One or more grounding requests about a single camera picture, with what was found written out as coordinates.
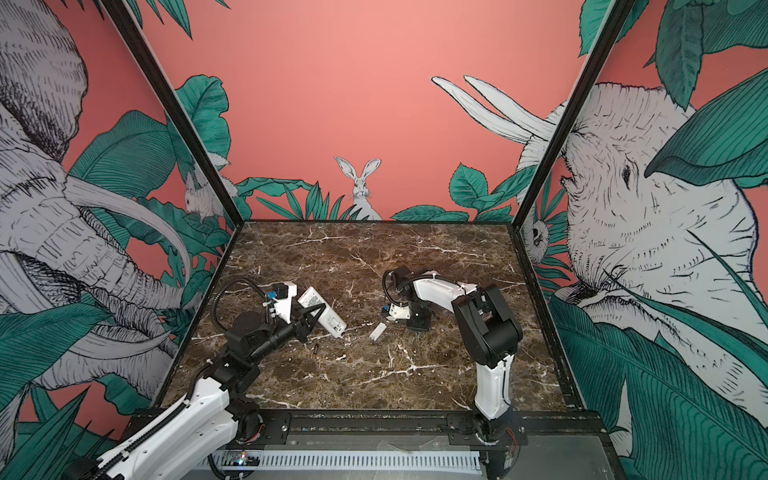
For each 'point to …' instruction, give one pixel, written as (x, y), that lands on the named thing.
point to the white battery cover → (378, 331)
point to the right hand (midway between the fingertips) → (419, 319)
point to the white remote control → (329, 318)
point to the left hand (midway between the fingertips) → (322, 302)
